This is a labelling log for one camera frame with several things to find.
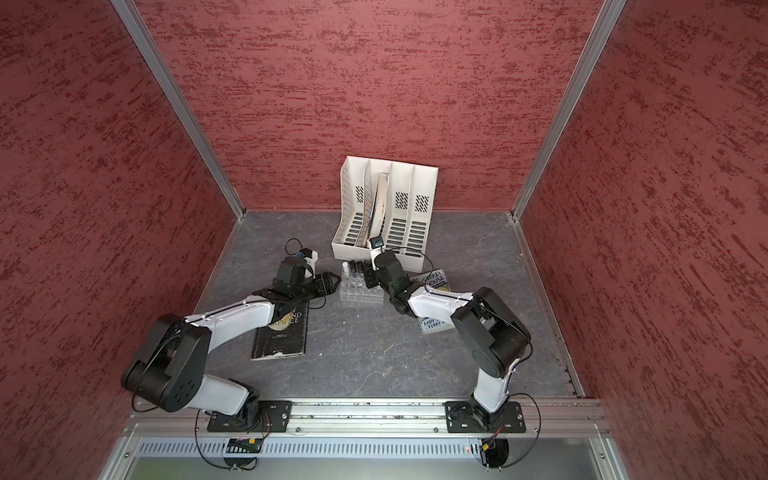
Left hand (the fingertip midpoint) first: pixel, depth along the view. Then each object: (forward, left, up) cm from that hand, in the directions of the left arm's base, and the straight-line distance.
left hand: (333, 284), depth 91 cm
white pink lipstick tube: (+6, -3, 0) cm, 6 cm away
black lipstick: (+6, -8, +1) cm, 10 cm away
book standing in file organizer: (+16, -14, +15) cm, 26 cm away
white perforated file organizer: (+34, -25, +4) cm, 43 cm away
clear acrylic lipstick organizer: (+2, -6, -6) cm, 9 cm away
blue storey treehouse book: (+5, -33, -4) cm, 34 cm away
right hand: (+5, -11, +3) cm, 13 cm away
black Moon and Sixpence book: (-14, +13, -4) cm, 20 cm away
